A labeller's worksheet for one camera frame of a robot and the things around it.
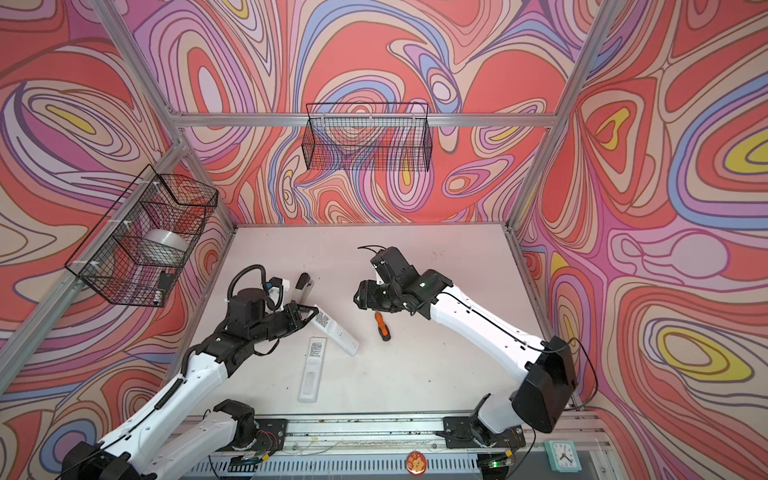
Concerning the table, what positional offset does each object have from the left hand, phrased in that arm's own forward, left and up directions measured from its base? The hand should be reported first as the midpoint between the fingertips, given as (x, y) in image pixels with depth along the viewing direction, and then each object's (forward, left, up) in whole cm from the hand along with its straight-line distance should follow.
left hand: (319, 310), depth 78 cm
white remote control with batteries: (-2, -3, -4) cm, 6 cm away
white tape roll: (+8, +36, +17) cm, 40 cm away
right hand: (-1, -12, +3) cm, 13 cm away
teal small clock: (-31, -59, -14) cm, 68 cm away
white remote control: (-13, +3, -14) cm, 20 cm away
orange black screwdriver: (+2, -16, -15) cm, 22 cm away
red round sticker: (-32, -25, -15) cm, 43 cm away
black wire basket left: (+3, +45, +18) cm, 49 cm away
